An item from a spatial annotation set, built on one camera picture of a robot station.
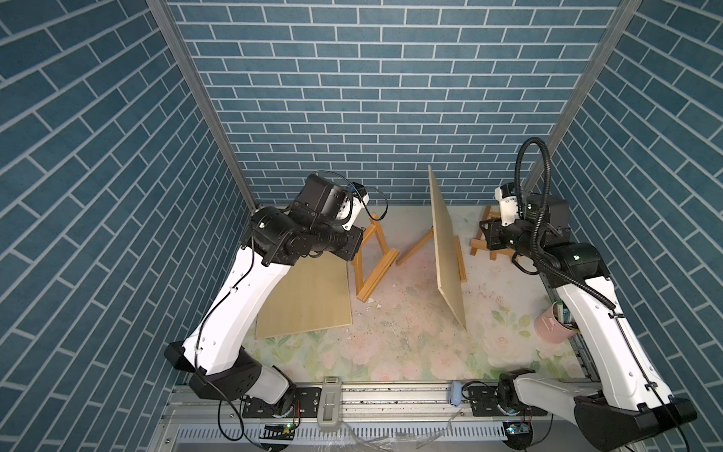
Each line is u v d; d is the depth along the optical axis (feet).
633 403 1.20
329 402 2.36
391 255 2.75
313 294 3.08
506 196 1.90
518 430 2.36
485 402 2.42
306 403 2.43
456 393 2.38
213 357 1.22
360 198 1.75
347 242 1.75
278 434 2.37
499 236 2.00
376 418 2.37
